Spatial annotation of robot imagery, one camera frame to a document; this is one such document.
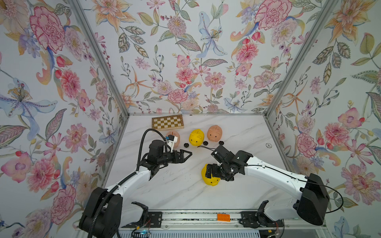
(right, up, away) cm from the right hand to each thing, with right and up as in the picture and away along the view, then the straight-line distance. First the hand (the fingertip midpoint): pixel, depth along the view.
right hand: (211, 174), depth 79 cm
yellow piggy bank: (-7, +19, +16) cm, 26 cm away
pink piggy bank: (-21, +21, +19) cm, 35 cm away
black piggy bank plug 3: (+10, +15, +24) cm, 30 cm away
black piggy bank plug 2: (-1, +15, +25) cm, 29 cm away
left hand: (-12, +11, 0) cm, 16 cm away
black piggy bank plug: (-14, +13, +24) cm, 31 cm away
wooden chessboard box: (-28, +29, +34) cm, 53 cm away
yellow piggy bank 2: (+1, -4, +1) cm, 4 cm away
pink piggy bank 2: (+5, +21, +19) cm, 29 cm away
